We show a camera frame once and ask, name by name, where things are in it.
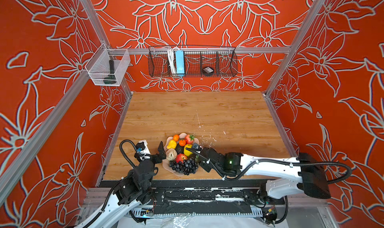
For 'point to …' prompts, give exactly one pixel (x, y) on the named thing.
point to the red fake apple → (181, 158)
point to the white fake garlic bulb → (171, 154)
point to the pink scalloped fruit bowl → (166, 161)
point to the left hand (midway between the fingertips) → (154, 144)
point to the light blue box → (180, 63)
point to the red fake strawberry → (189, 139)
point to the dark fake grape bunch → (188, 166)
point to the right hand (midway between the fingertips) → (198, 156)
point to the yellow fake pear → (172, 144)
